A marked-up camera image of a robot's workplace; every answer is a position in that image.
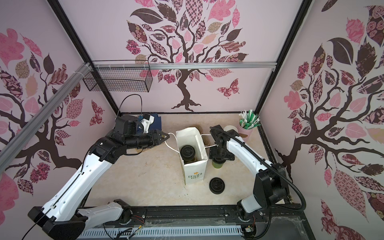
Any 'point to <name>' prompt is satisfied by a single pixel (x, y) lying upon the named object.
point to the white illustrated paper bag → (194, 172)
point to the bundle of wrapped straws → (249, 119)
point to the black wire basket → (120, 79)
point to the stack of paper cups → (230, 127)
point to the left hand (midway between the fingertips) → (167, 140)
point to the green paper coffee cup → (217, 165)
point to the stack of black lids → (216, 185)
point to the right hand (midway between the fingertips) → (219, 155)
